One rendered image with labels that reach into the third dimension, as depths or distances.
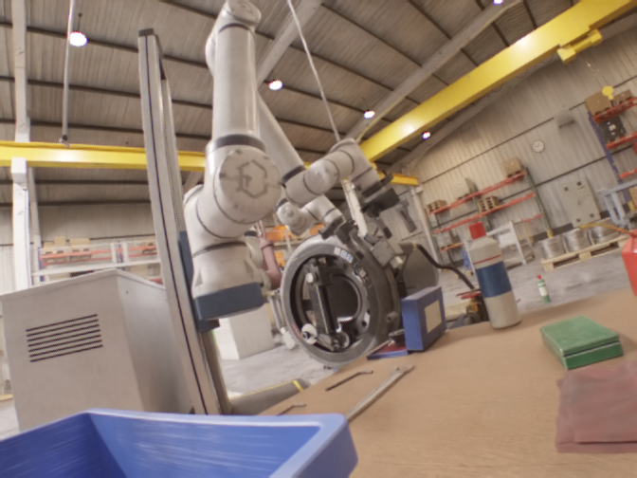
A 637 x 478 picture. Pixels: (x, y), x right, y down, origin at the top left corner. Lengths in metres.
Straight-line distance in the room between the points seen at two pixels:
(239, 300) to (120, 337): 0.32
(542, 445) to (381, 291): 1.25
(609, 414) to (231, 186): 0.64
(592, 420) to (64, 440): 0.46
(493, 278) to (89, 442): 0.69
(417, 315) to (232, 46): 0.83
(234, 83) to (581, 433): 0.88
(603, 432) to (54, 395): 1.00
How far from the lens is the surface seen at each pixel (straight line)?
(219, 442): 0.21
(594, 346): 0.46
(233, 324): 5.42
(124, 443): 0.32
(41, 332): 0.98
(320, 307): 1.70
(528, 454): 0.32
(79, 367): 0.94
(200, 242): 0.83
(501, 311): 0.72
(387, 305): 1.51
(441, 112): 13.28
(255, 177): 0.68
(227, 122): 0.79
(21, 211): 9.14
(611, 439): 0.31
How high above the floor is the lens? 0.64
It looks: 11 degrees up
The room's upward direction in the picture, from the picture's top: 16 degrees counter-clockwise
